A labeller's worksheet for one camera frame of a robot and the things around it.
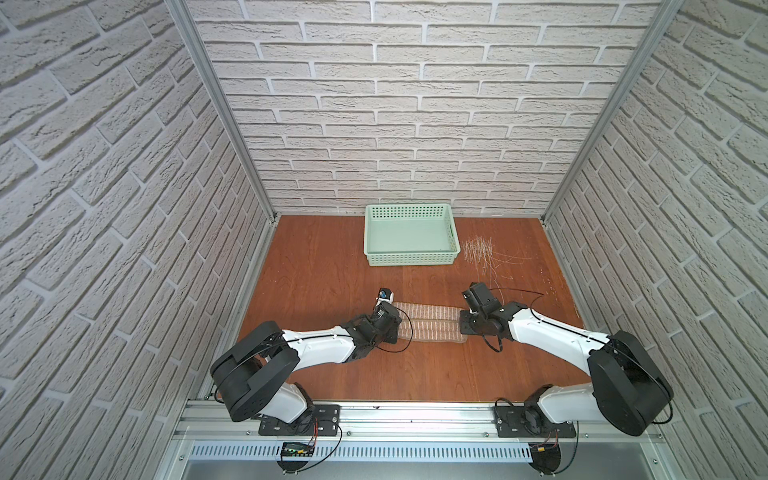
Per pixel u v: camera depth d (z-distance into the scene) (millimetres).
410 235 1127
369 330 677
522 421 727
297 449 711
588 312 981
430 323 897
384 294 792
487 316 669
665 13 691
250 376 432
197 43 743
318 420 740
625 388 423
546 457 696
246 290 1031
